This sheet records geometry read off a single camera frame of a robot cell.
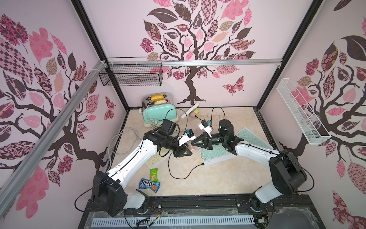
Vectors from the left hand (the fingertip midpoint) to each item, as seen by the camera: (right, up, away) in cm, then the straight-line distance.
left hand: (186, 153), depth 75 cm
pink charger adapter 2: (+2, +3, -2) cm, 4 cm away
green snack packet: (-20, -15, +9) cm, 26 cm away
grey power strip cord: (-55, +8, +29) cm, 63 cm away
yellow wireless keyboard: (-20, -8, +16) cm, 27 cm away
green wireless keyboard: (+21, -5, +18) cm, 28 cm away
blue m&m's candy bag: (-22, -19, +5) cm, 30 cm away
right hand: (+3, +5, -1) cm, 6 cm away
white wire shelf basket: (+68, +13, -1) cm, 69 cm away
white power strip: (+3, +26, +39) cm, 47 cm away
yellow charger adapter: (+8, +25, +42) cm, 50 cm away
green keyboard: (+47, +6, +26) cm, 54 cm away
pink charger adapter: (+5, +23, +39) cm, 46 cm away
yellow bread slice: (-22, +35, +28) cm, 50 cm away
